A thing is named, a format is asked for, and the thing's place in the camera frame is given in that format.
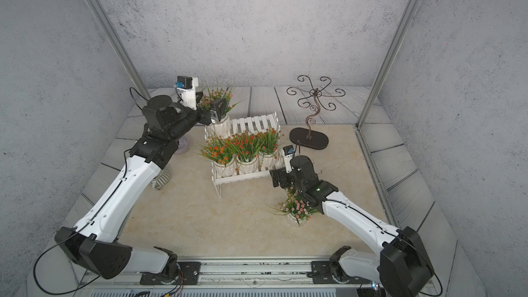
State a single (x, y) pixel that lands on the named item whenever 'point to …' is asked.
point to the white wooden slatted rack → (254, 125)
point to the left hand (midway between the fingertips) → (216, 95)
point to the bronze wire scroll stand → (307, 137)
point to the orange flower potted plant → (219, 150)
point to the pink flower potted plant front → (298, 211)
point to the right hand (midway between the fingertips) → (282, 167)
